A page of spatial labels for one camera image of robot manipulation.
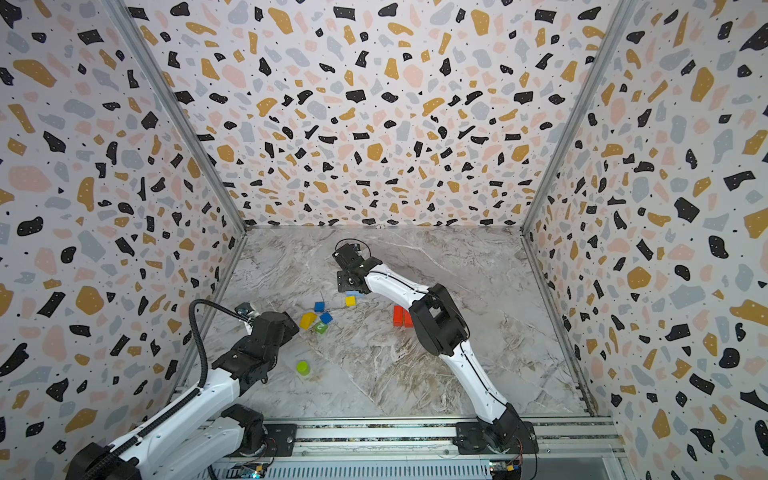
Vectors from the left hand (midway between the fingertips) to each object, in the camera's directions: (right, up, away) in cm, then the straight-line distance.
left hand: (277, 321), depth 84 cm
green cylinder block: (+7, -13, 0) cm, 15 cm away
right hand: (+16, +12, +15) cm, 25 cm away
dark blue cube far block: (+7, +1, +17) cm, 18 cm away
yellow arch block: (+5, -2, +11) cm, 12 cm away
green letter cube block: (+10, -4, +9) cm, 14 cm away
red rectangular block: (+34, 0, +10) cm, 35 cm away
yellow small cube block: (+18, +3, +17) cm, 24 cm away
